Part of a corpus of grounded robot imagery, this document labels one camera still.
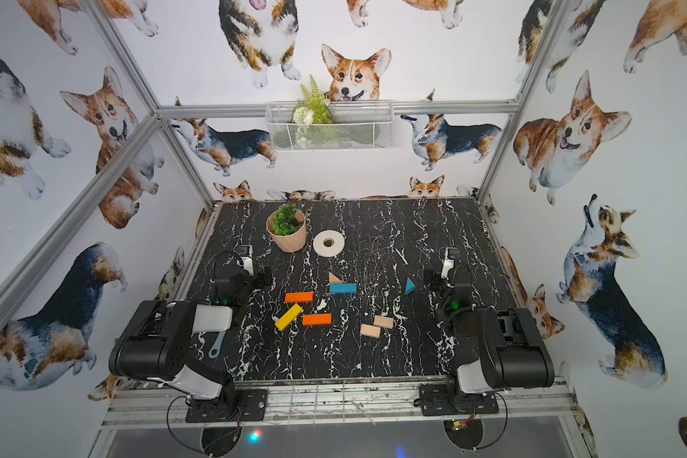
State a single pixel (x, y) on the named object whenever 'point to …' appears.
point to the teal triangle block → (409, 286)
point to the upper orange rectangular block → (299, 297)
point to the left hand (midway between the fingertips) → (258, 256)
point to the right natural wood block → (384, 322)
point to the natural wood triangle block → (333, 280)
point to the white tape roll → (328, 243)
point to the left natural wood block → (370, 330)
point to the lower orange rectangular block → (318, 319)
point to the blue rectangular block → (343, 288)
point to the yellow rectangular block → (294, 312)
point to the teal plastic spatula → (215, 350)
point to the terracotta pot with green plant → (286, 226)
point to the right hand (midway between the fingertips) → (442, 260)
